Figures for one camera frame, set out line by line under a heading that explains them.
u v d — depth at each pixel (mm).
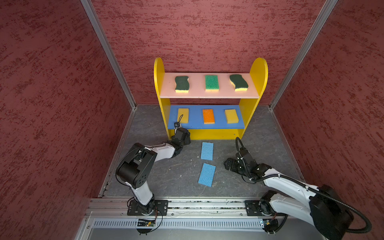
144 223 723
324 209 406
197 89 724
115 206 761
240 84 744
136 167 473
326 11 726
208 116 942
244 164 655
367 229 382
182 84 713
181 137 741
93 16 739
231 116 924
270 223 721
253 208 740
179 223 710
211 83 726
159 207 741
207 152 942
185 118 931
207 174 836
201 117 939
